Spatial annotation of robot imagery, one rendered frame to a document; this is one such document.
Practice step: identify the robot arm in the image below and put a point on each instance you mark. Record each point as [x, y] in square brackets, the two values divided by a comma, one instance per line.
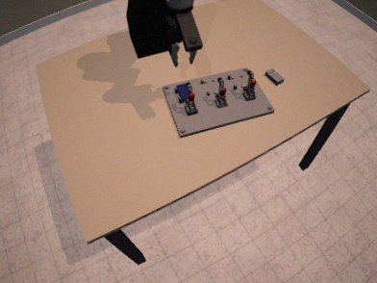
[186, 25]

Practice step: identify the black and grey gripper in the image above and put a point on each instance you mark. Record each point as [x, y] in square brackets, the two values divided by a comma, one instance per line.
[175, 36]

